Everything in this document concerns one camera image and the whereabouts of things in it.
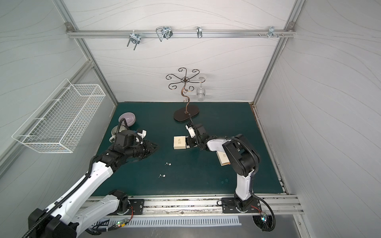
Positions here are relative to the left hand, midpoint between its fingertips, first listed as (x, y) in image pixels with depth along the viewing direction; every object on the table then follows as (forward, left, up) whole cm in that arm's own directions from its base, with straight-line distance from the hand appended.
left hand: (160, 147), depth 75 cm
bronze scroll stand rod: (+39, -12, +13) cm, 43 cm away
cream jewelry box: (+2, -35, -16) cm, 39 cm away
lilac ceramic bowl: (+31, +31, -15) cm, 46 cm away
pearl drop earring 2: (-9, 0, -19) cm, 20 cm away
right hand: (+17, -14, -15) cm, 26 cm away
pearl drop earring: (-1, -3, -18) cm, 19 cm away
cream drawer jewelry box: (+12, -8, -16) cm, 22 cm away
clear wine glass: (+38, -21, +5) cm, 44 cm away
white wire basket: (+5, +46, +13) cm, 48 cm away
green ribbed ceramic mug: (+12, +35, -13) cm, 39 cm away
